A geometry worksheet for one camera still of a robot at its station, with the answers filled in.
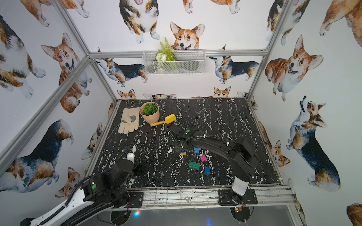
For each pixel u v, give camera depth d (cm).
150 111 100
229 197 73
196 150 89
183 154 90
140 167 65
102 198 52
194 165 85
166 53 82
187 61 92
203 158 87
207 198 75
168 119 107
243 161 45
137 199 74
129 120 106
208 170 82
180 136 62
